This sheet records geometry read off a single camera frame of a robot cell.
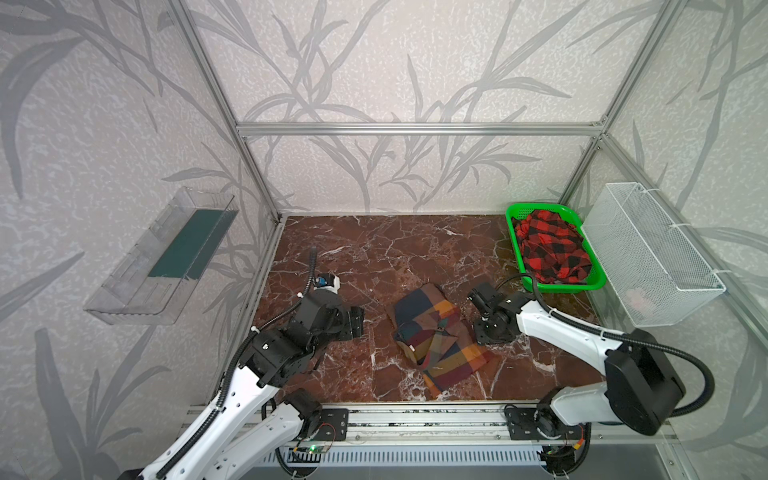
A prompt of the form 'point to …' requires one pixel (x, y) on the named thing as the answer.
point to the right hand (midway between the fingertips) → (482, 327)
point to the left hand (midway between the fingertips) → (357, 306)
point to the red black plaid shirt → (553, 249)
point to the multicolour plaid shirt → (430, 329)
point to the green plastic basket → (597, 278)
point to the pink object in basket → (635, 298)
